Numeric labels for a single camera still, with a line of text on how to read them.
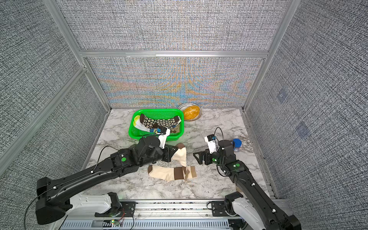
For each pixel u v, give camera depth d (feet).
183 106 3.86
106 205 1.96
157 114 3.70
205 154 2.26
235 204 2.01
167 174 2.79
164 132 1.97
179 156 2.23
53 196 1.28
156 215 2.40
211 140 2.30
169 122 3.39
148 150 1.60
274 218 1.33
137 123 3.20
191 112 3.53
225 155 1.97
